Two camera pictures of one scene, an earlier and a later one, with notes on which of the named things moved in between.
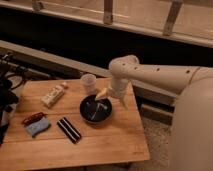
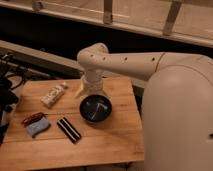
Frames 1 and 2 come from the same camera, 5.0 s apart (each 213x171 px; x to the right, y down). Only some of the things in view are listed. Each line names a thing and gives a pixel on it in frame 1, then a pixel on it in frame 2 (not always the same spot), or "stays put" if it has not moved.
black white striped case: (68, 130) stays put
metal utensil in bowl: (98, 104) stays put
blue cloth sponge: (38, 126) stays put
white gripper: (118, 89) -> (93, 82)
